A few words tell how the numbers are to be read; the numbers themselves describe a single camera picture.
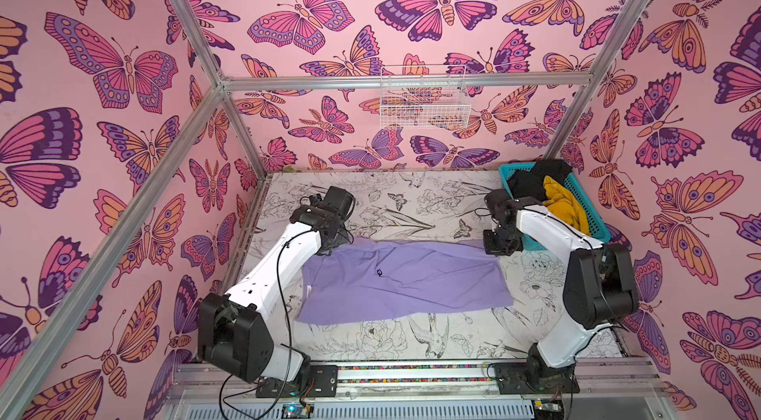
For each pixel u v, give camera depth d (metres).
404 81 0.95
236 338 0.41
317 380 0.73
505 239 0.77
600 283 0.47
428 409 0.97
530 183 1.05
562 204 0.96
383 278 0.90
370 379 0.75
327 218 0.58
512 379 0.73
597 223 0.93
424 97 0.95
